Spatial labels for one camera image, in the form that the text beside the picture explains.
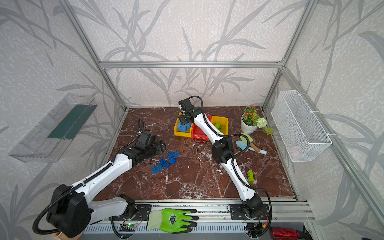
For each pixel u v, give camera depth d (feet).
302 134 2.03
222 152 2.16
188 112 2.57
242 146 3.18
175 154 3.07
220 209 2.47
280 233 2.24
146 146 2.09
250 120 3.23
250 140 3.31
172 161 2.93
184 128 3.35
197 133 3.28
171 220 2.31
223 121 3.50
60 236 1.92
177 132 3.33
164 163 2.94
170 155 3.05
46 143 2.08
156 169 2.89
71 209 1.30
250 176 2.71
